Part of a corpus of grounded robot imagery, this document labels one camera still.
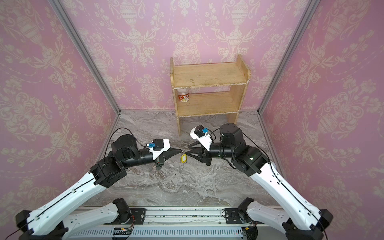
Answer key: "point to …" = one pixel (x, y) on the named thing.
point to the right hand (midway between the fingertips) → (189, 149)
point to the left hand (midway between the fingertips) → (179, 151)
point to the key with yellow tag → (184, 158)
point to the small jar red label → (183, 95)
